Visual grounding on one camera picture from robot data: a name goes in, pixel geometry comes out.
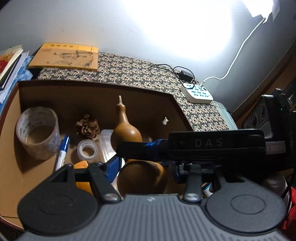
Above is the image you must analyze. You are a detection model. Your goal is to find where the clear plastic case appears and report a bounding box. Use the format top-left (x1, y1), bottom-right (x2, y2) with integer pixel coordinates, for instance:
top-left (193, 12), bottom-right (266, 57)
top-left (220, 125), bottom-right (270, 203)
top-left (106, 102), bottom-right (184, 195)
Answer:
top-left (98, 130), bottom-right (116, 163)

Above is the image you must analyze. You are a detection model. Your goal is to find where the brown gourd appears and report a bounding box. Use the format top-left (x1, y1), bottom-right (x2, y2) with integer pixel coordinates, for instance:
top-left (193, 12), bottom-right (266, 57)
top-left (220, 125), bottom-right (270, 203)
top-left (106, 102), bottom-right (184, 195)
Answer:
top-left (111, 96), bottom-right (168, 197)

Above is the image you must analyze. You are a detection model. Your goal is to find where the orange box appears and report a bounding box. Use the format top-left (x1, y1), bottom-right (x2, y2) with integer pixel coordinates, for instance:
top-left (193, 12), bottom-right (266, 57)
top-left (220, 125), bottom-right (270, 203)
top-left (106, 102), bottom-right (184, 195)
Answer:
top-left (74, 161), bottom-right (93, 195)

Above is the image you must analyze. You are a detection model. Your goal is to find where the small clear tape roll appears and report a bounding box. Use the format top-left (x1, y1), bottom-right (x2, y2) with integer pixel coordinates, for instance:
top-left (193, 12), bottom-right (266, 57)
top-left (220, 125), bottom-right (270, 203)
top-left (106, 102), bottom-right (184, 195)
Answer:
top-left (77, 140), bottom-right (99, 162)

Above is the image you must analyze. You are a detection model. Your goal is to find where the light mattress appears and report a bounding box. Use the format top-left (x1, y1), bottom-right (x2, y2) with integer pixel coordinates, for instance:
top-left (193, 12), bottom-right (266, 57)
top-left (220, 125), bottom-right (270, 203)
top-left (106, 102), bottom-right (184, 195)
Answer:
top-left (212, 101), bottom-right (238, 130)

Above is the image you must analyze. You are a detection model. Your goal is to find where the blue white marker pen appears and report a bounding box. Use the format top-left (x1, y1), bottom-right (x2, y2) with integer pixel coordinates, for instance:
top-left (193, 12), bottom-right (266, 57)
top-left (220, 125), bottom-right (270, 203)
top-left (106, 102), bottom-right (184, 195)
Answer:
top-left (54, 136), bottom-right (70, 171)

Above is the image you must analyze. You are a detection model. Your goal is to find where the pine cone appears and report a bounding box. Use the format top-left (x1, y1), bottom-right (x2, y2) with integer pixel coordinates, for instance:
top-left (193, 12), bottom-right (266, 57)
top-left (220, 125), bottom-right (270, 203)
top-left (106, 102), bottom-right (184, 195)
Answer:
top-left (75, 114), bottom-right (100, 140)

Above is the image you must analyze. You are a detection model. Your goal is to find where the white power strip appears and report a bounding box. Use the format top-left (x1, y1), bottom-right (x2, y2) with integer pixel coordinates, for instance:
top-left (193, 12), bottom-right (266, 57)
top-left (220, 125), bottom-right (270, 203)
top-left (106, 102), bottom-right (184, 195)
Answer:
top-left (180, 83), bottom-right (213, 104)

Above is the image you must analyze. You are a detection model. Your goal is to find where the brown cardboard shoe box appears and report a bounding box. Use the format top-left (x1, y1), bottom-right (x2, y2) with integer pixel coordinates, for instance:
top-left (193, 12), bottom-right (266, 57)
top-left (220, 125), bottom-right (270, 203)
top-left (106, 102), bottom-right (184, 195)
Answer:
top-left (1, 80), bottom-right (191, 230)

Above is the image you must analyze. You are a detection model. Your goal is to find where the large printed tape roll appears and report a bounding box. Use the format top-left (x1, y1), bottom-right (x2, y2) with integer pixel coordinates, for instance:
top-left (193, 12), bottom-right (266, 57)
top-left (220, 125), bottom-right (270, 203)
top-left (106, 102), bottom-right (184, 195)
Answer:
top-left (16, 107), bottom-right (61, 161)

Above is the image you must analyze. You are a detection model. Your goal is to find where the black power adapter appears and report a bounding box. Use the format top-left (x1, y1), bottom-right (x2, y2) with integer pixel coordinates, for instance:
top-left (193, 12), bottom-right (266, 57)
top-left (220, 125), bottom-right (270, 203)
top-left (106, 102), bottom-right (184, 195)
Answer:
top-left (179, 70), bottom-right (194, 83)

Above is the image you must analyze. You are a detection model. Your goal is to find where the floral patterned tablecloth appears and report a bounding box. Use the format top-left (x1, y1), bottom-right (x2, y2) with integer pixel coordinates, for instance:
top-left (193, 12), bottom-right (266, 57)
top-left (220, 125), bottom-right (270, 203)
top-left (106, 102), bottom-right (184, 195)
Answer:
top-left (37, 53), bottom-right (229, 131)

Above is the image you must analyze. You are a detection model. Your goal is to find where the yellow book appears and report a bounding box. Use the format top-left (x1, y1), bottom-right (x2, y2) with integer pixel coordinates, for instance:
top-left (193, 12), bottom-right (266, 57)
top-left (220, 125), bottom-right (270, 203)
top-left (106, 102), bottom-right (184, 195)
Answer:
top-left (29, 43), bottom-right (98, 71)

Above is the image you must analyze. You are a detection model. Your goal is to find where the stack of books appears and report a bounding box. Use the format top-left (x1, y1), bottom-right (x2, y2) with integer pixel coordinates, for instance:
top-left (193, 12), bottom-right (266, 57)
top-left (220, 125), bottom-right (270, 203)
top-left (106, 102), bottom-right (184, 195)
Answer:
top-left (1, 45), bottom-right (33, 111)

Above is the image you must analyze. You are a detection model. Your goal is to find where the black adapter cable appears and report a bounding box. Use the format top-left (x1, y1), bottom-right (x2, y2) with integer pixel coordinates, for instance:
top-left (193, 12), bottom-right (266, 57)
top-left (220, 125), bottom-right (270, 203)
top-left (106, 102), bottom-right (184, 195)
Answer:
top-left (150, 63), bottom-right (200, 90)

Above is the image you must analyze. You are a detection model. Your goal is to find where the white power cord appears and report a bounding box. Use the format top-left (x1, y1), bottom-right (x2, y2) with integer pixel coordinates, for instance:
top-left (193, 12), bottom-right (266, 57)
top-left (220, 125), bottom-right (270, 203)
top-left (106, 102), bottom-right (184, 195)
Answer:
top-left (199, 17), bottom-right (266, 90)

